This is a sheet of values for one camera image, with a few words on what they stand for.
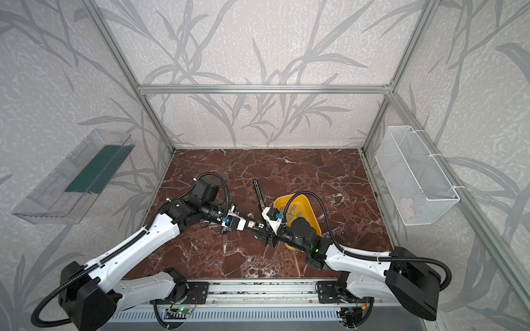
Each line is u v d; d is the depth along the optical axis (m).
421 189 0.61
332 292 0.73
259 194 0.99
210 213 0.61
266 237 0.64
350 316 0.75
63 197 0.64
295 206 0.97
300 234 0.57
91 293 0.37
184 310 0.70
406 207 0.72
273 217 0.61
